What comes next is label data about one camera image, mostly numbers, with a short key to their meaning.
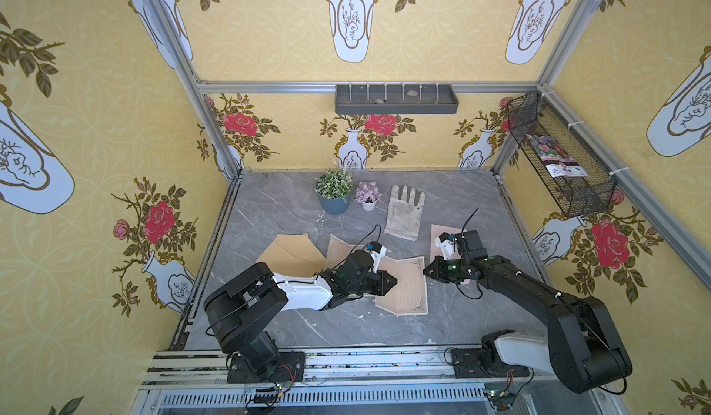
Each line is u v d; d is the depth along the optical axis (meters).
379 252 0.80
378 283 0.75
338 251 0.90
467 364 0.74
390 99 0.92
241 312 0.44
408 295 0.85
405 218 1.04
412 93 0.93
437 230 1.01
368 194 1.00
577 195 0.84
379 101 0.90
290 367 0.73
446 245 0.83
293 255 0.95
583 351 0.42
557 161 0.76
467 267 0.68
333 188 0.96
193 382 0.73
